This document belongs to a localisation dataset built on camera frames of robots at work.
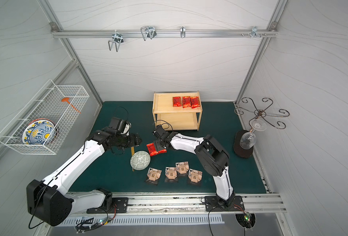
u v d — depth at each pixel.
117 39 0.78
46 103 0.70
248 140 0.75
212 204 0.74
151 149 0.92
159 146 0.84
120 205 0.74
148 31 0.76
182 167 0.86
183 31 0.73
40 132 0.62
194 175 0.83
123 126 0.64
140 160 0.88
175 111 0.88
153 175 0.83
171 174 0.84
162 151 0.90
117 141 0.64
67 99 0.79
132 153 0.92
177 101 0.90
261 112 0.72
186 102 0.90
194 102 0.90
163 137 0.73
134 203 0.75
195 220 0.70
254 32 0.77
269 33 0.78
